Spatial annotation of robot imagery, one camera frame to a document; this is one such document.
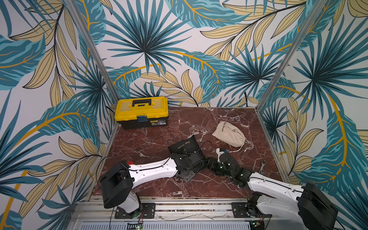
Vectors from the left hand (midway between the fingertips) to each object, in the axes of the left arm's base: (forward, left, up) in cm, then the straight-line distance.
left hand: (185, 174), depth 80 cm
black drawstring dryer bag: (+19, -2, -1) cm, 19 cm away
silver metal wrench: (+10, -49, -4) cm, 51 cm away
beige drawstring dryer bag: (+26, -30, +2) cm, 40 cm away
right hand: (+6, -10, +3) cm, 12 cm away
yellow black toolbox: (+35, +33, +11) cm, 50 cm away
